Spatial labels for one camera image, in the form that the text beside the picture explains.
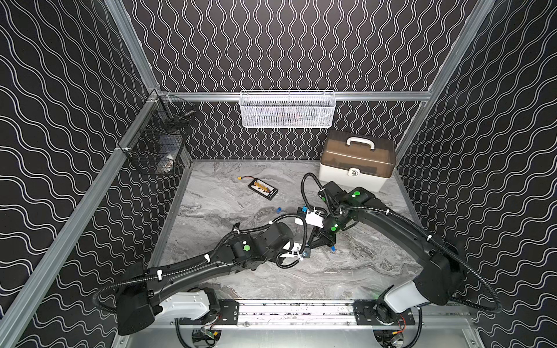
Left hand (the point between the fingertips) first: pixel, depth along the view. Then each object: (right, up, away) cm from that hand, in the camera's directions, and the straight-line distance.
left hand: (286, 234), depth 75 cm
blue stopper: (+20, -9, +15) cm, 27 cm away
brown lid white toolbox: (+30, +28, +20) cm, 46 cm away
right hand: (+8, -2, 0) cm, 9 cm away
